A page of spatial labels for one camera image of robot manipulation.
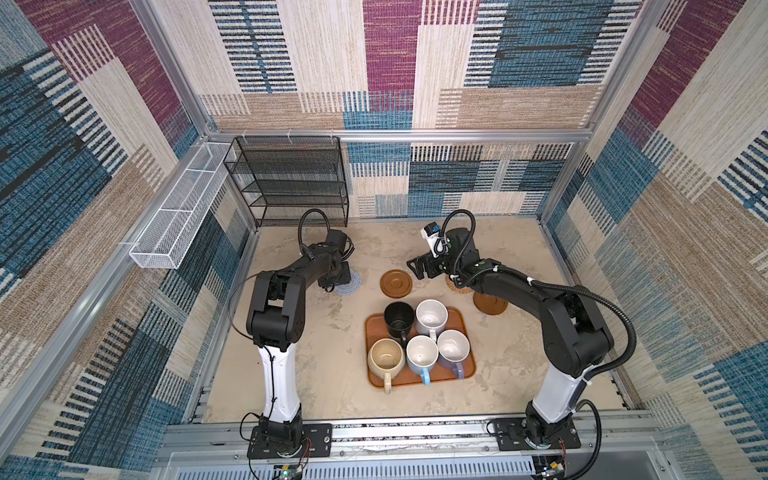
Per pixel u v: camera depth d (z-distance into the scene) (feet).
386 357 2.79
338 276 2.93
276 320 1.80
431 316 3.01
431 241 2.72
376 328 3.02
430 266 2.72
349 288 3.32
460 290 2.30
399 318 2.90
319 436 2.43
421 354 2.81
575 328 1.61
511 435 2.39
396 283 3.35
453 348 2.83
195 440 2.47
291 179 3.57
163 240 3.00
